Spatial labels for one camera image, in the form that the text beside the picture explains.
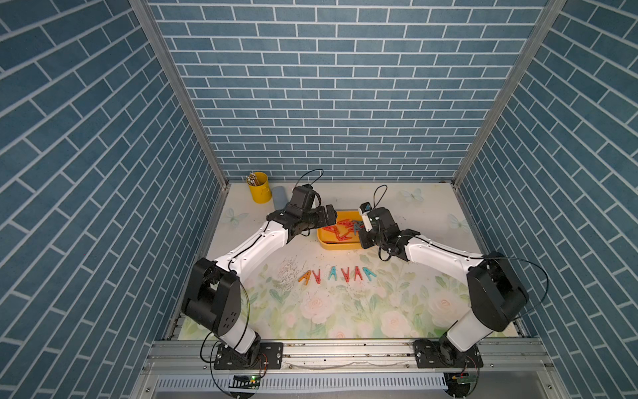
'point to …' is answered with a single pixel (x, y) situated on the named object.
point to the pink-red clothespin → (357, 273)
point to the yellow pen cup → (261, 194)
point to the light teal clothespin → (369, 273)
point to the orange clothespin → (306, 275)
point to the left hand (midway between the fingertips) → (333, 217)
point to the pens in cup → (252, 179)
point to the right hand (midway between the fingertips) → (363, 230)
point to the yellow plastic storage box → (343, 246)
